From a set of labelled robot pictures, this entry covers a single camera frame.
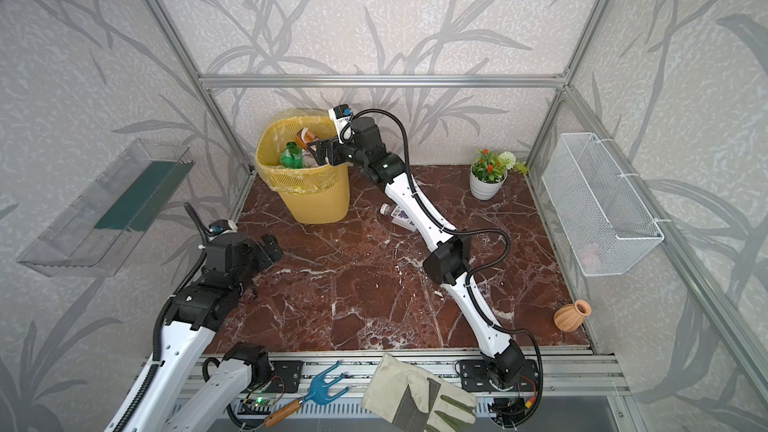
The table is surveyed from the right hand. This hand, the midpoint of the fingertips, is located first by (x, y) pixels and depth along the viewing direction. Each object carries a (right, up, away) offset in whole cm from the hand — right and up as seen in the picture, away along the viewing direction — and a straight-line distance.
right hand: (322, 132), depth 81 cm
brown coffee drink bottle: (-7, 0, +8) cm, 11 cm away
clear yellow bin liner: (-19, +1, +13) cm, 23 cm away
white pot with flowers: (+51, -9, +18) cm, 55 cm away
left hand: (-13, -28, -5) cm, 31 cm away
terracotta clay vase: (+65, -49, -5) cm, 82 cm away
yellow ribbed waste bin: (-3, -17, +4) cm, 18 cm away
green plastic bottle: (-13, -5, +12) cm, 19 cm away
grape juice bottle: (+20, -24, +21) cm, 38 cm away
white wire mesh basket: (+64, -23, -18) cm, 71 cm away
